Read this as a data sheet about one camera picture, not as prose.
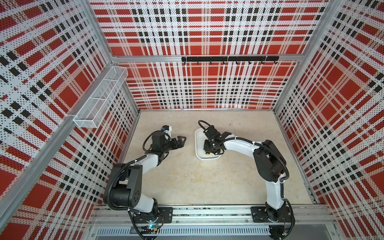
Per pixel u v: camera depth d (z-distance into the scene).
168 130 0.84
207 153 0.91
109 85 0.85
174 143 0.81
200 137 1.02
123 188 0.44
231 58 0.89
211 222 0.73
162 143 0.75
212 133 0.75
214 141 0.74
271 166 0.51
